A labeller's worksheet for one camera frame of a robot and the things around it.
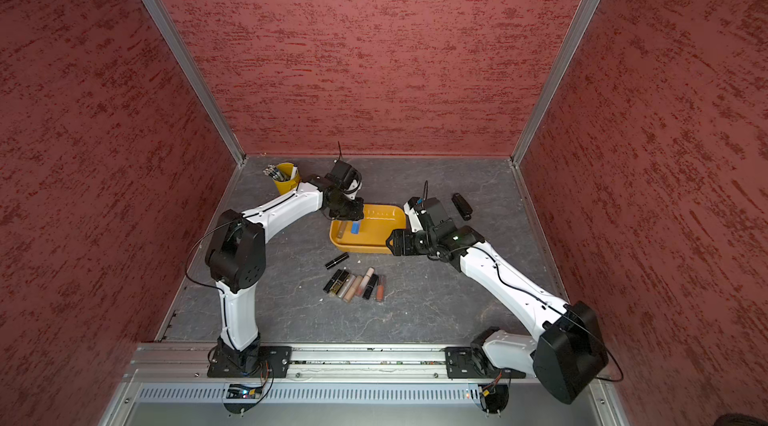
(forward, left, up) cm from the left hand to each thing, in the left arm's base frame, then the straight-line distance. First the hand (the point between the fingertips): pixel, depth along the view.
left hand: (358, 220), depth 93 cm
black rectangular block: (+11, -36, -8) cm, 39 cm away
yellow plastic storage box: (+4, -6, -7) cm, 10 cm away
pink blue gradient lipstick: (-2, +1, -1) cm, 3 cm away
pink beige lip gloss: (-19, -2, -6) cm, 20 cm away
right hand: (-13, -13, +6) cm, 19 cm away
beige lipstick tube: (-20, +1, -6) cm, 21 cm away
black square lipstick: (-20, +8, -6) cm, 22 cm away
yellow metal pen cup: (+13, +25, +1) cm, 28 cm away
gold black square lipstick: (-18, +5, -5) cm, 20 cm away
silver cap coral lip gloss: (-20, -8, -6) cm, 22 cm away
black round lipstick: (-19, -5, -6) cm, 21 cm away
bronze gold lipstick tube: (0, +6, -7) cm, 9 cm away
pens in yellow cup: (+12, +27, +8) cm, 31 cm away
